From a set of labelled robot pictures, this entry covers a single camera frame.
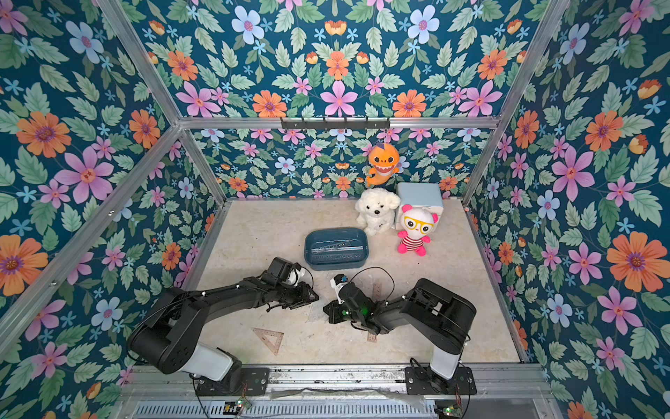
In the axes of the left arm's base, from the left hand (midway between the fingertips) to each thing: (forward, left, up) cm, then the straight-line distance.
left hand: (318, 300), depth 88 cm
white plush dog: (+26, -23, +15) cm, 38 cm away
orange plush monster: (+43, -28, +24) cm, 57 cm away
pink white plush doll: (+20, -37, +12) cm, 44 cm away
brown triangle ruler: (-11, +15, -2) cm, 18 cm away
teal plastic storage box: (+21, -7, 0) cm, 22 cm away
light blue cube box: (+36, -42, +12) cm, 56 cm away
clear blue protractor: (-4, 0, -1) cm, 4 cm away
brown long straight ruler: (0, -21, -2) cm, 21 cm away
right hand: (-3, -3, -1) cm, 4 cm away
